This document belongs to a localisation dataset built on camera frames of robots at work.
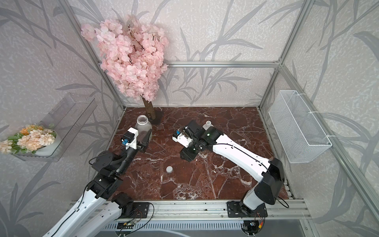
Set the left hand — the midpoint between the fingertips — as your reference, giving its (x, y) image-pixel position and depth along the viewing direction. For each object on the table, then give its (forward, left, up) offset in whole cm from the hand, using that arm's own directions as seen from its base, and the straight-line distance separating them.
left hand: (144, 127), depth 63 cm
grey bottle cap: (-5, -6, -35) cm, 36 cm away
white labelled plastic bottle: (+11, -29, -13) cm, 33 cm away
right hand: (-3, -17, -16) cm, 23 cm away
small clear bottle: (+1, +1, -1) cm, 1 cm away
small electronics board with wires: (-32, +12, -37) cm, 50 cm away
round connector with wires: (-33, -51, -40) cm, 73 cm away
